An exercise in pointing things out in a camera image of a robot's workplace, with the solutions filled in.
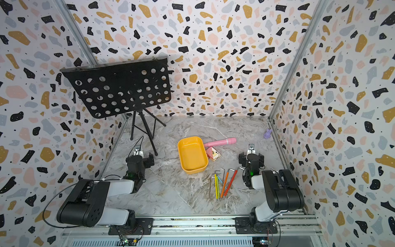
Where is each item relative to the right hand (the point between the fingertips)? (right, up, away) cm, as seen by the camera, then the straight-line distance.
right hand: (253, 153), depth 94 cm
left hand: (-67, 0, -3) cm, 67 cm away
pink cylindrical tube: (-18, +6, +10) cm, 21 cm away
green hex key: (-22, -18, -7) cm, 29 cm away
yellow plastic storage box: (-37, -4, +9) cm, 39 cm away
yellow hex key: (-23, -18, -7) cm, 30 cm away
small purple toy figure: (+15, +11, +14) cm, 23 cm away
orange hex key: (-18, -16, -6) cm, 25 cm away
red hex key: (-14, -15, -4) cm, 21 cm away
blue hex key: (-21, -15, -4) cm, 26 cm away
